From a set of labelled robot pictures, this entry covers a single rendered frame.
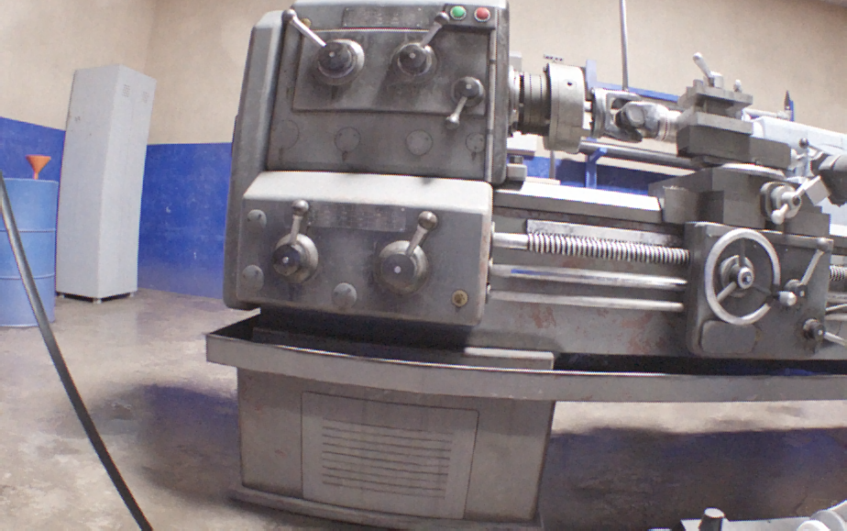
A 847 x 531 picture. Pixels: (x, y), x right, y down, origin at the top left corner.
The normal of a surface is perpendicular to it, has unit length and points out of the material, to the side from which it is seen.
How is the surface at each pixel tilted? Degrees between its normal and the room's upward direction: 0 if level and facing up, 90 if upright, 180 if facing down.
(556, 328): 90
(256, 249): 90
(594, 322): 90
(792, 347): 90
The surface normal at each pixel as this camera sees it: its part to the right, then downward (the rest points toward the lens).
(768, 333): -0.11, 0.05
